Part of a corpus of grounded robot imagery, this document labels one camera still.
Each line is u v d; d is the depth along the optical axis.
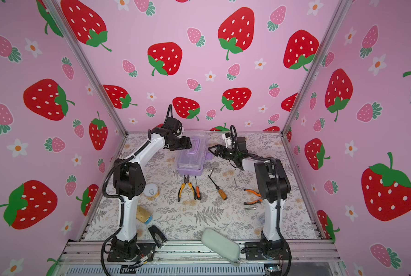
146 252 0.75
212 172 1.01
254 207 0.88
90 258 0.72
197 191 0.93
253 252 0.73
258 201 0.88
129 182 0.56
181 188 0.93
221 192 0.91
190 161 0.98
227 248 0.73
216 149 0.91
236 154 0.83
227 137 0.92
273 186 0.55
